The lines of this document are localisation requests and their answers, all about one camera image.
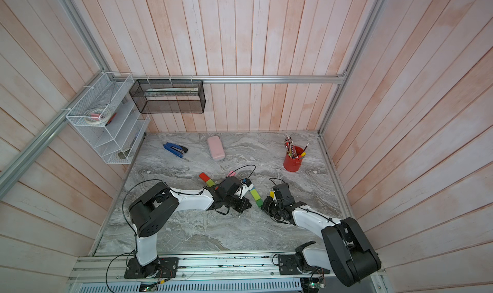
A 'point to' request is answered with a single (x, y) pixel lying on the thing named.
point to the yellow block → (271, 194)
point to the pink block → (232, 173)
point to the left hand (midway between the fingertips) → (249, 208)
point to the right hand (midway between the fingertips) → (261, 205)
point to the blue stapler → (177, 150)
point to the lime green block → (210, 183)
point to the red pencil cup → (292, 164)
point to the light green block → (255, 194)
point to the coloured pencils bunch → (289, 146)
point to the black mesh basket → (169, 96)
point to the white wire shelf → (117, 140)
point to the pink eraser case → (216, 148)
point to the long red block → (203, 176)
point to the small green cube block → (259, 202)
